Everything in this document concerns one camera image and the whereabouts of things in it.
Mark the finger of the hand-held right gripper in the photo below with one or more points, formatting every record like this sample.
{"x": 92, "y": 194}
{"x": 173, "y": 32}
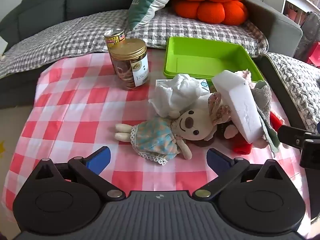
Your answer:
{"x": 290, "y": 135}

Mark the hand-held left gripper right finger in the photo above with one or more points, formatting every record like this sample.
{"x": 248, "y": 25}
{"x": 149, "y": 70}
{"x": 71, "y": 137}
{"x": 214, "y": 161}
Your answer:
{"x": 217, "y": 161}

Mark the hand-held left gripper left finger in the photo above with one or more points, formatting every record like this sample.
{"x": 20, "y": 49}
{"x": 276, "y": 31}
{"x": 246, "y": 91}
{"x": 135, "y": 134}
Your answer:
{"x": 98, "y": 158}

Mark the green striped cloth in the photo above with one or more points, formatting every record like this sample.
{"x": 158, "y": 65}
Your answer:
{"x": 271, "y": 135}

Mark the red santa hat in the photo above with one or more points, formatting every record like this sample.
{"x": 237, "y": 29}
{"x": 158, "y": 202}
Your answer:
{"x": 242, "y": 146}

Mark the brown plush toy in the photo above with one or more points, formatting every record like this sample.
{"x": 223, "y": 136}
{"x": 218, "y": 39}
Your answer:
{"x": 222, "y": 130}

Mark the grey fuzzy cloth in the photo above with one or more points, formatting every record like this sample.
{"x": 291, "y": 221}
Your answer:
{"x": 262, "y": 97}

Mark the bunny doll blue dress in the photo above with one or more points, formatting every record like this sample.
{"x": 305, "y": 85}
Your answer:
{"x": 187, "y": 123}

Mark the white foam block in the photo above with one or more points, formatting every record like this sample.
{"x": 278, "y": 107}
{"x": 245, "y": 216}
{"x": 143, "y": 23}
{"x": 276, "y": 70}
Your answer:
{"x": 240, "y": 97}

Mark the pink plush toy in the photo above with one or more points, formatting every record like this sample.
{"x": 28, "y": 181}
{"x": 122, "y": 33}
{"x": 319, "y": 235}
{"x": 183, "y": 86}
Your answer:
{"x": 243, "y": 73}

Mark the white cloth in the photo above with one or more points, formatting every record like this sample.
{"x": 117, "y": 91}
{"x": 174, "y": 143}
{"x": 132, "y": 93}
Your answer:
{"x": 175, "y": 92}

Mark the green plastic box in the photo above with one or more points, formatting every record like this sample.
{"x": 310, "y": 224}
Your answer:
{"x": 200, "y": 55}

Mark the grey quilted blanket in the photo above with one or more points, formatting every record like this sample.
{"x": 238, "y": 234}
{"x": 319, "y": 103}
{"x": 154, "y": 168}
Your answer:
{"x": 295, "y": 80}

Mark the dark ottoman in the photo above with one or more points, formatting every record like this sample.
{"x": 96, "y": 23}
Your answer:
{"x": 272, "y": 80}

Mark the red white checked tablecloth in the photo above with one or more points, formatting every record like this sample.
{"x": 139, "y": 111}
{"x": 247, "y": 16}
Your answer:
{"x": 75, "y": 105}

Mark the red plastic stool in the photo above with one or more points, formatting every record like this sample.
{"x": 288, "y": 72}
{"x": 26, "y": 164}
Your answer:
{"x": 313, "y": 55}

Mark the milk carton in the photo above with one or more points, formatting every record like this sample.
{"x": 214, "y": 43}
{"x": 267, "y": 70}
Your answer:
{"x": 162, "y": 81}

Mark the cookie jar gold lid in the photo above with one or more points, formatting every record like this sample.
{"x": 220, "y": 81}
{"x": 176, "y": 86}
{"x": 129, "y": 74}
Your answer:
{"x": 130, "y": 65}

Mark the grey backpack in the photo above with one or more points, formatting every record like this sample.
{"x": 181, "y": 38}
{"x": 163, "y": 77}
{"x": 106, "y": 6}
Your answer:
{"x": 310, "y": 35}

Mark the tin can yellow label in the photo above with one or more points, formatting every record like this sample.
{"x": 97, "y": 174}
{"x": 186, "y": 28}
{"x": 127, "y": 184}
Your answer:
{"x": 113, "y": 40}

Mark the grey checked sofa cover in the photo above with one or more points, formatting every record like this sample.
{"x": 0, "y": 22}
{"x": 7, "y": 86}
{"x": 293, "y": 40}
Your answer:
{"x": 62, "y": 37}

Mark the white printed bag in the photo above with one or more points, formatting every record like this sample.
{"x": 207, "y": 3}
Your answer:
{"x": 3, "y": 45}

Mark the grey fabric sofa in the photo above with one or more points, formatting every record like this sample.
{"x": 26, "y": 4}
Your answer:
{"x": 75, "y": 0}

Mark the teal and white pillow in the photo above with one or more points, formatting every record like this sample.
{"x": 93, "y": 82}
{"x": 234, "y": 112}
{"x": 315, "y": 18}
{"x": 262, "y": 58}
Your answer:
{"x": 147, "y": 2}

